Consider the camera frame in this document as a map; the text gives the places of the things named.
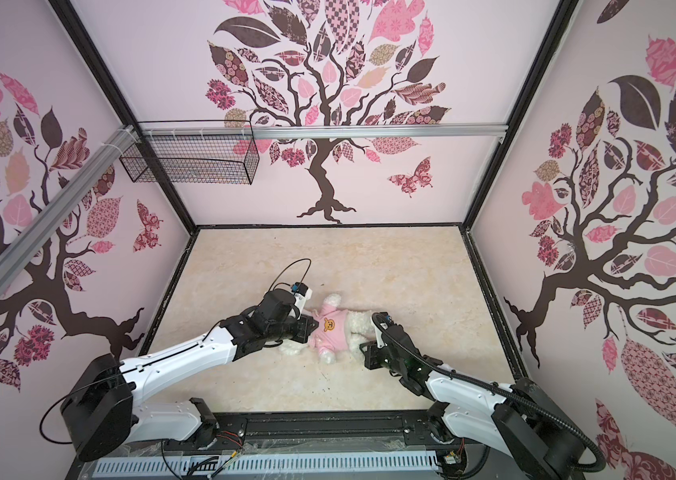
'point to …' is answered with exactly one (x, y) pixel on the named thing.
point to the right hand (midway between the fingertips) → (362, 343)
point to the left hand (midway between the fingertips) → (316, 328)
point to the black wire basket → (193, 152)
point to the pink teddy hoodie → (331, 334)
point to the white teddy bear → (359, 330)
